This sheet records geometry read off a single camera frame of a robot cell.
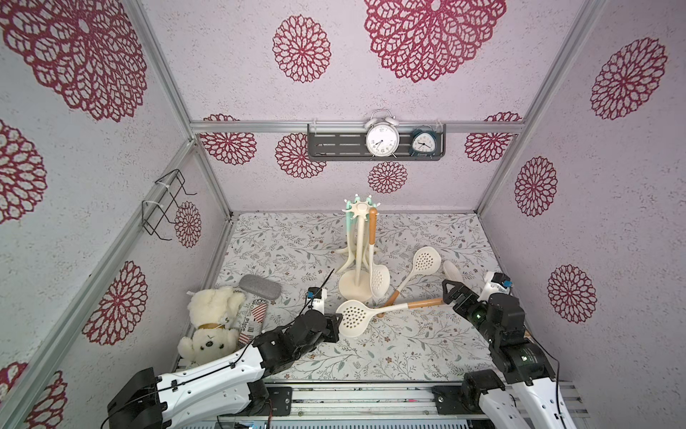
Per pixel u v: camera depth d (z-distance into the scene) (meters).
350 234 0.75
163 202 0.76
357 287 0.96
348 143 0.93
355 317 0.80
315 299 0.69
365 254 0.83
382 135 0.88
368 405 0.73
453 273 1.00
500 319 0.54
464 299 0.65
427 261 1.03
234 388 0.60
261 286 0.94
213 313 0.82
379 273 0.87
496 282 0.64
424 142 0.90
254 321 0.85
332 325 0.67
